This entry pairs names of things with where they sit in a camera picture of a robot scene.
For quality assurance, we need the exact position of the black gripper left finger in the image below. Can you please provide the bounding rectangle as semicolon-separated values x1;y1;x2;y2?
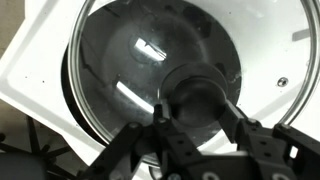
78;103;205;180

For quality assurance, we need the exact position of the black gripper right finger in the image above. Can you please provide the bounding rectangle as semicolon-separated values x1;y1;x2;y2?
217;99;320;180

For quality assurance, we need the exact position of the white plastic tray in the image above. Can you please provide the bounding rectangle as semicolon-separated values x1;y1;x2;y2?
0;0;320;180

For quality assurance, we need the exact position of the black office chair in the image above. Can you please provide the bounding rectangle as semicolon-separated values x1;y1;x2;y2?
0;114;79;180

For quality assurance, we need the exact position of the glass lid black knob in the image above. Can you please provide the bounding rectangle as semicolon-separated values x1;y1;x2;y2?
67;0;320;168

